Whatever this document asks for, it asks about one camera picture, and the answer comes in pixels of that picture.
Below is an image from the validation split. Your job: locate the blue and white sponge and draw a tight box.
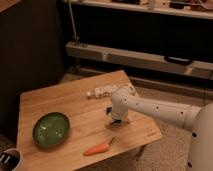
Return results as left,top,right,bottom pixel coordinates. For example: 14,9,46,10
106,107,112,115

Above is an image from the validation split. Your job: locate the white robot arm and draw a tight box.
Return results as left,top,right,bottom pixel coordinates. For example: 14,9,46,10
111,87,213,171

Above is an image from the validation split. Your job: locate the green ceramic bowl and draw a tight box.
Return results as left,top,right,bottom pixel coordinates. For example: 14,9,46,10
32,112,70,148

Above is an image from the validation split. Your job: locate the white plastic bottle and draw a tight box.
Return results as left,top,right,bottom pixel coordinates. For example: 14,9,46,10
86,83,136,100

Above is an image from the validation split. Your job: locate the orange carrot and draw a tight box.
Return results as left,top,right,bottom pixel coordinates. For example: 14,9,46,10
83,137,114,156

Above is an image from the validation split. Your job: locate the wooden table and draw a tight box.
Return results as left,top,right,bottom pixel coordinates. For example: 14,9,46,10
17,71,162,171

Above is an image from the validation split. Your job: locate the metal pole stand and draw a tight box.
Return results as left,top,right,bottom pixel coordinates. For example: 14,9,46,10
68,0,80,45

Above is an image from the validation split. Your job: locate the long wooden shelf bench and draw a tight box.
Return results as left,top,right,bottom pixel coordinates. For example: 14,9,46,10
66,42,213,80

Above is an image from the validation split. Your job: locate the white cup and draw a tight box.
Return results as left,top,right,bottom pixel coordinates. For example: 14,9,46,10
0,148,22,171

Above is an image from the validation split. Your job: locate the upper wooden shelf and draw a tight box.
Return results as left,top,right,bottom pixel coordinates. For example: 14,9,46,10
62,0,213,20

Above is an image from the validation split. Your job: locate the black handle on bench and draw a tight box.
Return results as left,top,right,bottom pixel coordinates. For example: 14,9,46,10
164,56,193,66

